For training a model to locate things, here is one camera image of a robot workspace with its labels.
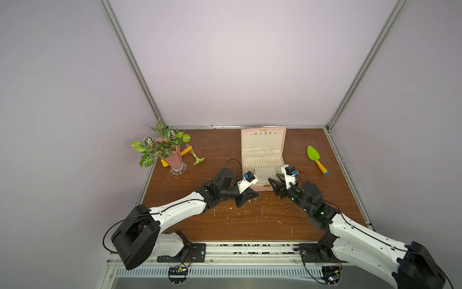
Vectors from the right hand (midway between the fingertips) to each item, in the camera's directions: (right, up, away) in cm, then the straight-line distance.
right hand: (276, 172), depth 77 cm
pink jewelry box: (-4, +9, +18) cm, 20 cm away
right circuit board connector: (+20, -40, -7) cm, 45 cm away
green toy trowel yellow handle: (+30, +5, +30) cm, 43 cm away
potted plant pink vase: (-52, +11, +7) cm, 53 cm away
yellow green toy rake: (-41, +3, +27) cm, 49 cm away
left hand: (-9, -9, -2) cm, 13 cm away
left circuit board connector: (-42, -41, -5) cm, 59 cm away
